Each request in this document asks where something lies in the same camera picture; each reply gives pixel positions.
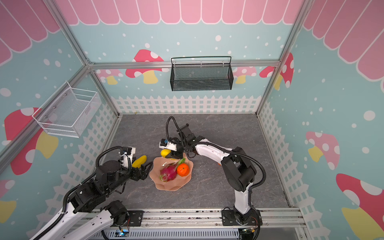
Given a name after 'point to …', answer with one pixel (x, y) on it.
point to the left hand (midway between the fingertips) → (143, 163)
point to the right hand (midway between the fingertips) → (167, 151)
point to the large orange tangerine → (183, 169)
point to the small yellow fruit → (164, 152)
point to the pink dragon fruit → (168, 172)
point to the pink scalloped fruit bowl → (173, 185)
